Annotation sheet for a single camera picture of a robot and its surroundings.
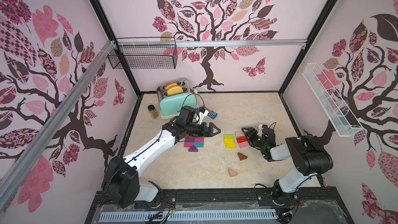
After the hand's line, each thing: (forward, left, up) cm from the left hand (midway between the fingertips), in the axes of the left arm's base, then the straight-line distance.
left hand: (213, 135), depth 76 cm
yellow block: (+6, -11, -18) cm, 22 cm away
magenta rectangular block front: (+4, +14, -18) cm, 23 cm away
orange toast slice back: (+37, +26, +1) cm, 45 cm away
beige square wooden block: (+10, -18, -17) cm, 27 cm away
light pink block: (+3, -19, -17) cm, 25 cm away
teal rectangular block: (+4, +8, -18) cm, 20 cm away
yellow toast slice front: (+32, +23, +1) cm, 39 cm away
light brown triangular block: (-13, -10, -18) cm, 25 cm away
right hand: (+10, -19, -17) cm, 28 cm away
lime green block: (+10, -11, -19) cm, 24 cm away
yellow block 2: (+3, -12, -19) cm, 23 cm away
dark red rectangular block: (+8, +14, -16) cm, 23 cm away
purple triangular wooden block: (+1, +11, -18) cm, 21 cm away
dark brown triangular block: (-5, -17, -17) cm, 24 cm away
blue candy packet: (+27, -1, -17) cm, 32 cm away
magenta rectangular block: (+6, +8, -17) cm, 20 cm away
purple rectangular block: (+6, +14, -17) cm, 23 cm away
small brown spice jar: (+25, +39, -12) cm, 47 cm away
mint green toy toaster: (+23, +26, -5) cm, 35 cm away
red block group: (+6, -19, -18) cm, 26 cm away
